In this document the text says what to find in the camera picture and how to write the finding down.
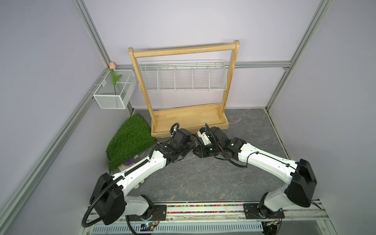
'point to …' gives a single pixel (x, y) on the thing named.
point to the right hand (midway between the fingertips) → (194, 151)
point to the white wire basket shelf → (182, 75)
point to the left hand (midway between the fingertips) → (195, 142)
